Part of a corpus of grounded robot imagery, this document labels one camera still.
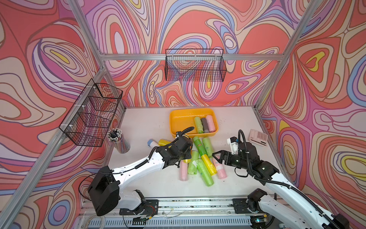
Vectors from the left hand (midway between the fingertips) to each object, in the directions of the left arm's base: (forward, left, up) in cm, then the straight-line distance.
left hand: (191, 152), depth 80 cm
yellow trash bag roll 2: (-3, -11, -9) cm, 15 cm away
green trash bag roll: (-6, -1, -9) cm, 11 cm away
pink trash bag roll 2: (-7, +4, -9) cm, 13 cm away
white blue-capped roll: (+11, +26, -9) cm, 30 cm away
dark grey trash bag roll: (+27, -11, -9) cm, 30 cm away
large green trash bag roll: (-10, -9, -10) cm, 16 cm away
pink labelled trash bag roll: (-7, -18, -9) cm, 21 cm away
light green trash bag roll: (+26, -7, -7) cm, 28 cm away
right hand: (-5, -14, +1) cm, 15 cm away
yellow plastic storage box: (+35, +6, -11) cm, 37 cm away
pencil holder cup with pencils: (+7, +43, -3) cm, 44 cm away
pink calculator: (+17, -48, -10) cm, 52 cm away
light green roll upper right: (+9, -12, -9) cm, 17 cm away
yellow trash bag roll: (-5, +3, 0) cm, 6 cm away
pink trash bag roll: (+28, -16, -8) cm, 33 cm away
